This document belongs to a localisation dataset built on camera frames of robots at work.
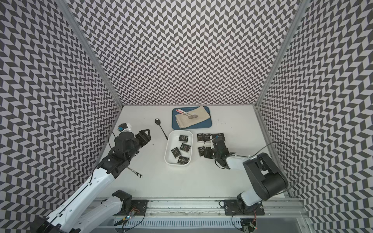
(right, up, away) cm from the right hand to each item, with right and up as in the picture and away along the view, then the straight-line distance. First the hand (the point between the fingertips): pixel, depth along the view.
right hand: (205, 153), depth 93 cm
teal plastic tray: (0, +18, +12) cm, 21 cm away
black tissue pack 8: (-14, +9, +4) cm, 17 cm away
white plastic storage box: (-21, +6, +3) cm, 23 cm away
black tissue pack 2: (+2, +9, +6) cm, 11 cm away
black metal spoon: (-34, +19, +16) cm, 42 cm away
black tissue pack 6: (-14, -3, -6) cm, 15 cm away
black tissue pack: (-3, +10, +6) cm, 12 cm away
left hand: (-33, +14, -15) cm, 39 cm away
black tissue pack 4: (-3, +1, -1) cm, 3 cm away
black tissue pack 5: (-13, +4, -1) cm, 13 cm away
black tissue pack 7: (-19, +1, -2) cm, 19 cm away
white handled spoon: (-8, +24, +19) cm, 32 cm away
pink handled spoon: (-11, +24, +19) cm, 32 cm away
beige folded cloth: (-12, +22, +18) cm, 31 cm away
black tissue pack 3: (+11, +11, +5) cm, 16 cm away
